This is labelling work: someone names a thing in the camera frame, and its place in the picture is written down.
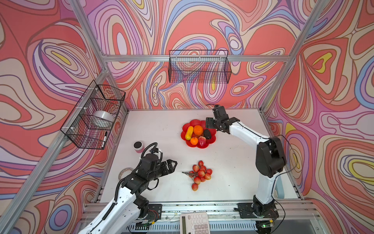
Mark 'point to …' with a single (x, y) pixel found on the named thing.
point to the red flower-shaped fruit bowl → (196, 134)
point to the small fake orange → (194, 141)
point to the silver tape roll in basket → (102, 119)
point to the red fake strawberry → (202, 141)
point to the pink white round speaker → (138, 146)
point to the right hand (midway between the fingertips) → (212, 124)
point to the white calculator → (194, 223)
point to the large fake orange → (198, 129)
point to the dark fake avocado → (207, 134)
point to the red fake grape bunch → (199, 173)
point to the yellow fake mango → (189, 133)
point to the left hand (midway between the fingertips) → (174, 164)
